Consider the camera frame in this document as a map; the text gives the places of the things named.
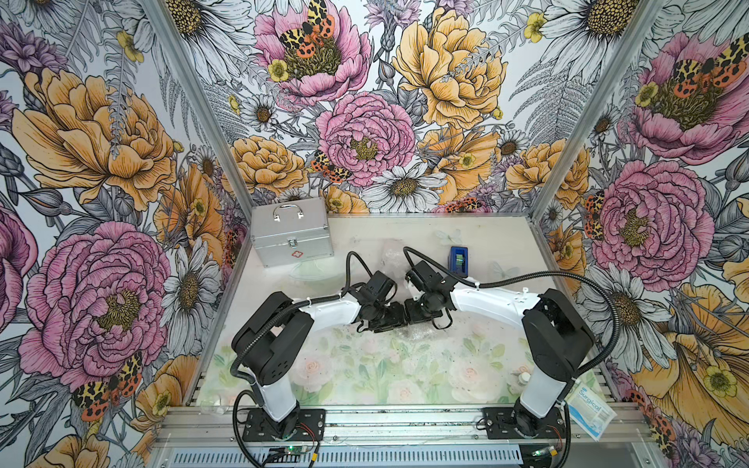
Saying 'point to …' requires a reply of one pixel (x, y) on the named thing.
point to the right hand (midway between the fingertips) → (411, 324)
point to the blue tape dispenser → (457, 260)
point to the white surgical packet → (589, 413)
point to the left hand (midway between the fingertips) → (400, 331)
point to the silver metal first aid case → (292, 231)
